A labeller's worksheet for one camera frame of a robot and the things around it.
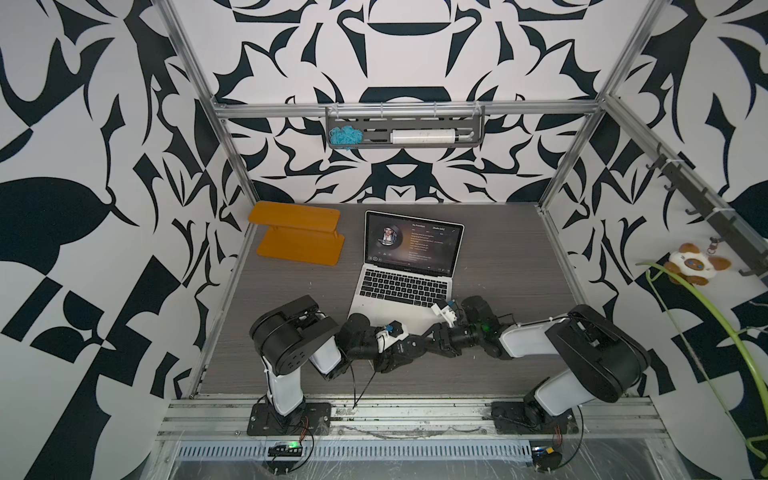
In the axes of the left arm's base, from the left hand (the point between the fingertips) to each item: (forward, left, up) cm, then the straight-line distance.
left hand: (403, 340), depth 86 cm
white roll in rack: (+48, -8, +35) cm, 60 cm away
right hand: (-2, -3, +2) cm, 5 cm away
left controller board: (-24, +28, -3) cm, 37 cm away
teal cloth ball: (+50, +15, +34) cm, 62 cm away
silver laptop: (+22, -3, +2) cm, 23 cm away
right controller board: (-28, -31, -2) cm, 42 cm away
